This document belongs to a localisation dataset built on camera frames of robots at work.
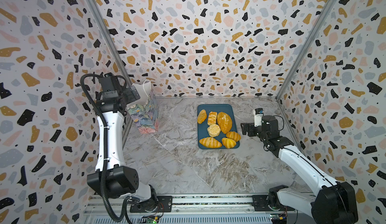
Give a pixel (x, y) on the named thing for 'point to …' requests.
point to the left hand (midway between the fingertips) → (124, 90)
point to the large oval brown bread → (225, 122)
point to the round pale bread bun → (213, 130)
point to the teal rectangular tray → (202, 132)
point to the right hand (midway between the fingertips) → (247, 120)
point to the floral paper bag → (144, 111)
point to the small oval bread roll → (201, 116)
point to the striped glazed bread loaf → (212, 118)
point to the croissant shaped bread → (210, 142)
